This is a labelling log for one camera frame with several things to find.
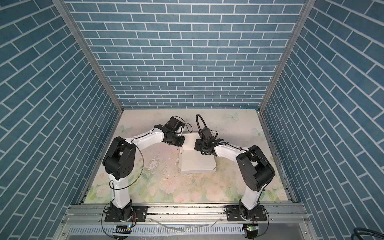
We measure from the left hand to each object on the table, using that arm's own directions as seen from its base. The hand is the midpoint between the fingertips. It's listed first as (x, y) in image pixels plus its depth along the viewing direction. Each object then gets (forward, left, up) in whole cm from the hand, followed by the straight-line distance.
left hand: (183, 142), depth 96 cm
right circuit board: (-46, -36, -8) cm, 59 cm away
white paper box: (-12, -6, -2) cm, 13 cm away
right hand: (-2, -7, +1) cm, 8 cm away
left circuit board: (-45, +28, -8) cm, 53 cm away
